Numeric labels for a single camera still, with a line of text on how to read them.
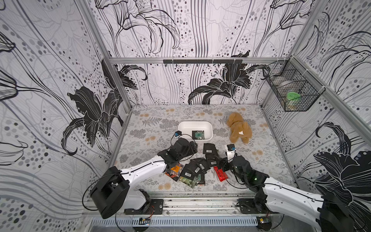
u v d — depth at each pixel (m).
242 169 0.60
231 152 0.69
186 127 1.02
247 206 0.68
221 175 0.82
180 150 0.64
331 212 0.41
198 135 1.01
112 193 0.41
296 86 0.78
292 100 0.80
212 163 0.87
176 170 0.84
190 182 0.80
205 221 0.76
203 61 0.93
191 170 0.84
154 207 0.73
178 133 0.75
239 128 0.90
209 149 0.93
